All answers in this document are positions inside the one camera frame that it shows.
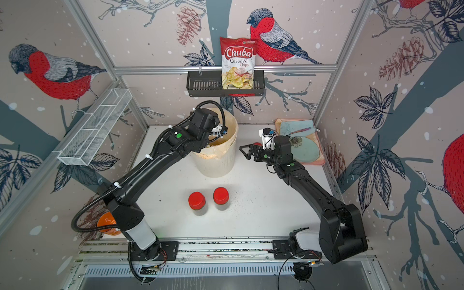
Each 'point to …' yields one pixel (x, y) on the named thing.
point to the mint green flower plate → (307, 152)
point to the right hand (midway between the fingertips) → (245, 148)
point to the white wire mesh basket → (81, 148)
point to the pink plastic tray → (320, 160)
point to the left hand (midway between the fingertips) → (196, 113)
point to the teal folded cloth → (297, 128)
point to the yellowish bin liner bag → (217, 146)
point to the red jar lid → (257, 144)
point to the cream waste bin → (218, 158)
